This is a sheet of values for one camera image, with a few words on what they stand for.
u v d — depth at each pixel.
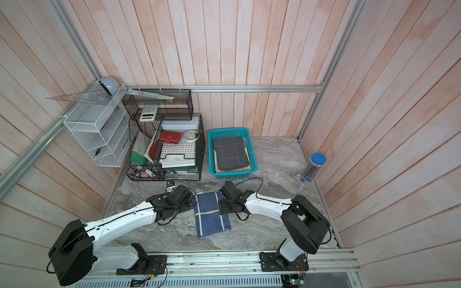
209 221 0.84
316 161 0.84
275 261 0.66
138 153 1.02
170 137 0.90
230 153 1.05
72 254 0.40
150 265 0.72
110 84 0.84
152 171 1.01
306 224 0.45
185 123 0.95
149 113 0.98
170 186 0.76
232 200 0.68
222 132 1.14
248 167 0.98
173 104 1.07
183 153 0.86
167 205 0.61
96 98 0.86
